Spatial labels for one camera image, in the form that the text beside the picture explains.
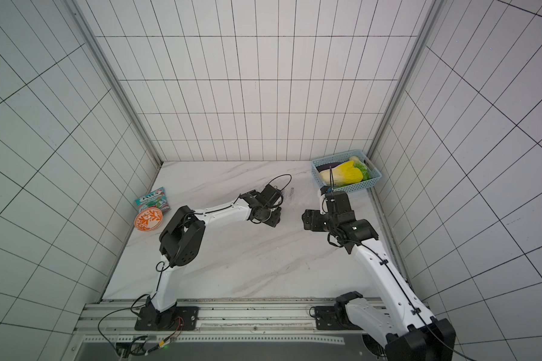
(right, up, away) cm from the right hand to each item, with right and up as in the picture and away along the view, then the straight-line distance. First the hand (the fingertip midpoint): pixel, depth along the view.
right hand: (304, 215), depth 78 cm
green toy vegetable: (+32, +19, +29) cm, 47 cm away
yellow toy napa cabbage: (+23, +16, +28) cm, 39 cm away
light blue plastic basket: (+38, +15, +28) cm, 50 cm away
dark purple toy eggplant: (+16, +19, +32) cm, 41 cm away
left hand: (-13, -5, +16) cm, 21 cm away
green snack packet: (-66, +4, +23) cm, 70 cm away
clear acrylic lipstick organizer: (-4, +6, +21) cm, 22 cm away
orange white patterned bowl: (-66, -4, +17) cm, 68 cm away
